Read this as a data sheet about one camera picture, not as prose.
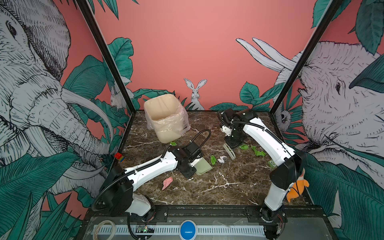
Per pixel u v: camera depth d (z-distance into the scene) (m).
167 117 0.81
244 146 0.96
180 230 0.68
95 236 0.67
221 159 0.93
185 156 0.57
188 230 0.68
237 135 0.66
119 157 0.89
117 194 0.41
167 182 0.84
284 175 0.46
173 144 0.98
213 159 0.93
